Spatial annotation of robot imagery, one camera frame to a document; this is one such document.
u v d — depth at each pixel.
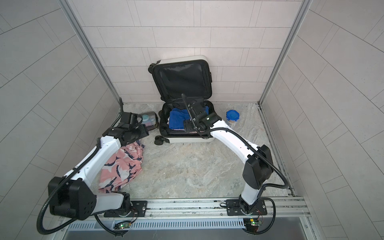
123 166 0.80
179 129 0.99
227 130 0.50
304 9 0.72
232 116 0.93
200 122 0.59
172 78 0.96
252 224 0.68
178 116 1.01
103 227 0.65
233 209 0.71
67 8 0.71
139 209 0.71
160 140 0.90
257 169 0.43
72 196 0.39
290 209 0.71
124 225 0.64
